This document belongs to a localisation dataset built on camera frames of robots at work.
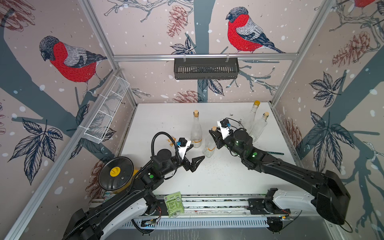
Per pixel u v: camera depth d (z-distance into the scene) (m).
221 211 0.73
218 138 0.66
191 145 0.74
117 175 0.73
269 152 0.92
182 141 0.60
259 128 0.89
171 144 0.62
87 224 0.40
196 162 0.63
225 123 0.62
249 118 0.86
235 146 0.60
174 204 0.73
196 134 0.91
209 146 0.82
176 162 0.63
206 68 1.04
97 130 0.83
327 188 0.40
